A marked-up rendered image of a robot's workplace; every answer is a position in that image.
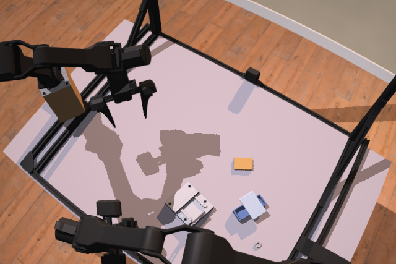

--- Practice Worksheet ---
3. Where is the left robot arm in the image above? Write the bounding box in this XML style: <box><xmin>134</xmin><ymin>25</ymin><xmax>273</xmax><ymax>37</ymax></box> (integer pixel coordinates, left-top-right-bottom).
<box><xmin>54</xmin><ymin>215</ymin><xmax>323</xmax><ymax>264</ymax></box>

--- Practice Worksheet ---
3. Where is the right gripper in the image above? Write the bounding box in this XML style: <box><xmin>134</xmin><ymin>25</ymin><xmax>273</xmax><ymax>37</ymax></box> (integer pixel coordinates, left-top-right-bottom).
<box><xmin>90</xmin><ymin>69</ymin><xmax>157</xmax><ymax>128</ymax></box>

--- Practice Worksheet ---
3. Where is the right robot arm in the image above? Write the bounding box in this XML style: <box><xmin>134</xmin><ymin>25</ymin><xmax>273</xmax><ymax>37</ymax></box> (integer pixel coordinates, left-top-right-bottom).
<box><xmin>0</xmin><ymin>40</ymin><xmax>151</xmax><ymax>104</ymax></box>

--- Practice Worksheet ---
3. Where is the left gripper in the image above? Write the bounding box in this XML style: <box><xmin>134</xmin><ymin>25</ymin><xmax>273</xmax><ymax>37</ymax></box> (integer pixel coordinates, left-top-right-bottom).
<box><xmin>96</xmin><ymin>200</ymin><xmax>126</xmax><ymax>264</ymax></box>

